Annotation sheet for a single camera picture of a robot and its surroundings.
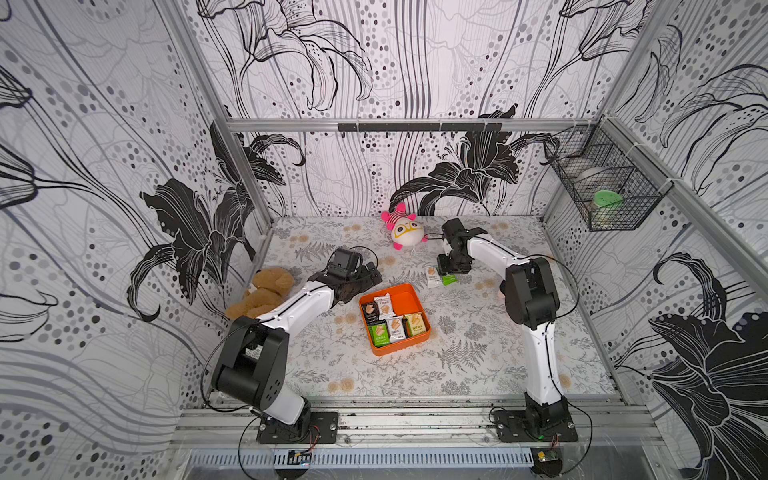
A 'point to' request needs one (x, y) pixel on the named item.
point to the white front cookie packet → (396, 328)
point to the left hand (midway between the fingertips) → (374, 285)
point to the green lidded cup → (604, 208)
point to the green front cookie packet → (379, 333)
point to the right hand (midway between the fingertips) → (450, 266)
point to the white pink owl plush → (406, 230)
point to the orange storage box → (405, 299)
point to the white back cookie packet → (384, 306)
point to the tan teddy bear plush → (270, 285)
